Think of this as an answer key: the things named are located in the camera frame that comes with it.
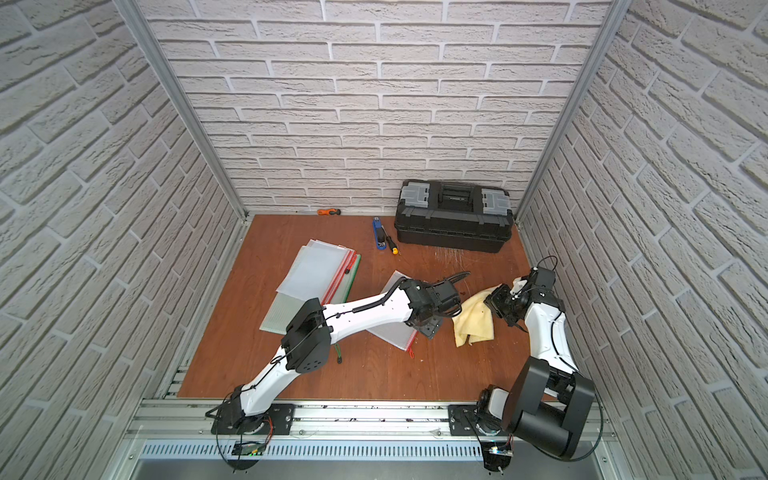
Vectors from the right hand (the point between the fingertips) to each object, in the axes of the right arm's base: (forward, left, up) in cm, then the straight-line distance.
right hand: (490, 300), depth 85 cm
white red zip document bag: (+20, +55, -9) cm, 59 cm away
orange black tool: (+50, +54, -9) cm, 74 cm away
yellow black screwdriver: (+29, +27, -8) cm, 41 cm away
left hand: (-4, +18, -4) cm, 19 cm away
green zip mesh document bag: (+6, +63, -7) cm, 64 cm away
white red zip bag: (+17, +46, -8) cm, 49 cm away
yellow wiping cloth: (-6, +6, -2) cm, 8 cm away
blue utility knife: (+35, +32, -8) cm, 48 cm away
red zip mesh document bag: (-11, +28, +23) cm, 38 cm away
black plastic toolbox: (+28, +7, +7) cm, 30 cm away
